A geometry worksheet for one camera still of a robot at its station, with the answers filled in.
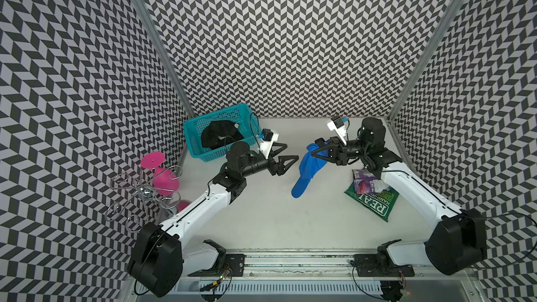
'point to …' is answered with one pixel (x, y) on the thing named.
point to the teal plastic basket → (240, 114)
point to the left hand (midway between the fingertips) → (290, 153)
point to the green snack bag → (380, 203)
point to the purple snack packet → (365, 182)
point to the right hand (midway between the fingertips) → (313, 157)
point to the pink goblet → (166, 182)
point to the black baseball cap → (217, 133)
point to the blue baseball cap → (310, 164)
